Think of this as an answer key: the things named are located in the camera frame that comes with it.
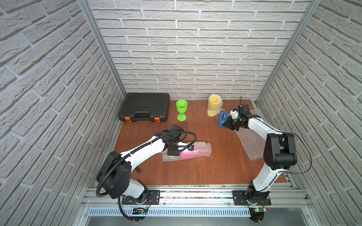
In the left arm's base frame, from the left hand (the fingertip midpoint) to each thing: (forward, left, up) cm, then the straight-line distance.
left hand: (179, 144), depth 85 cm
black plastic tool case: (+33, +27, -1) cm, 43 cm away
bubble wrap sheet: (+31, -33, -1) cm, 45 cm away
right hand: (+15, -32, +1) cm, 35 cm away
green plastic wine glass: (+25, -1, +8) cm, 27 cm away
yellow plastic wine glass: (+32, -27, +6) cm, 42 cm away
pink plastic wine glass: (-7, -6, 0) cm, 9 cm away
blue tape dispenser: (+23, -33, -3) cm, 41 cm away
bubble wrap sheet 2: (-4, -13, +2) cm, 14 cm away
